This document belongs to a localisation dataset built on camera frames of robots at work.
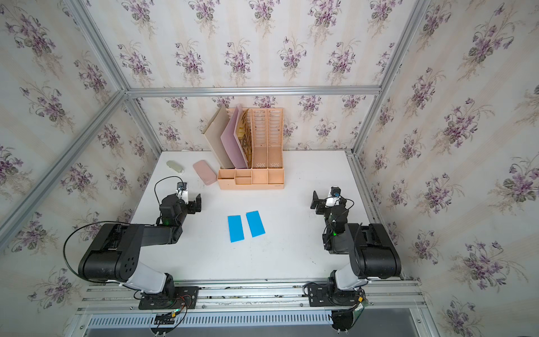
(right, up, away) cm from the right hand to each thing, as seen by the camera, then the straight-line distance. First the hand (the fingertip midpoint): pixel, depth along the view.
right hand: (328, 192), depth 90 cm
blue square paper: (-41, -16, +1) cm, 44 cm away
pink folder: (-43, +22, +3) cm, 49 cm away
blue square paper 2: (-32, -14, +4) cm, 35 cm away
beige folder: (-51, +26, +1) cm, 57 cm away
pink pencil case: (-60, +8, +21) cm, 64 cm away
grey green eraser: (-77, +12, +22) cm, 81 cm away
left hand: (-62, -1, +3) cm, 62 cm away
